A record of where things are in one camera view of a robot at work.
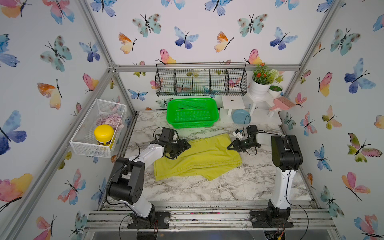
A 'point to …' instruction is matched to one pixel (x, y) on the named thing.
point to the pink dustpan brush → (283, 103)
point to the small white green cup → (275, 90)
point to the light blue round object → (239, 116)
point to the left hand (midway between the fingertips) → (188, 147)
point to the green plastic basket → (192, 113)
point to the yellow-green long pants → (209, 157)
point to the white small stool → (230, 102)
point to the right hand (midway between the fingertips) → (230, 147)
